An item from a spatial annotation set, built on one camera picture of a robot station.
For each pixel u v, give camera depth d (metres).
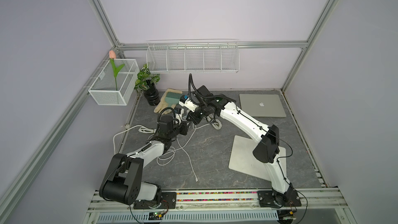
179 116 0.74
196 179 0.80
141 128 0.98
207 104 0.63
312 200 0.75
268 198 0.74
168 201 0.74
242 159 0.85
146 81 0.91
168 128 0.70
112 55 0.83
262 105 1.11
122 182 0.43
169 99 1.14
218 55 1.03
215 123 0.99
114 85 0.81
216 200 0.75
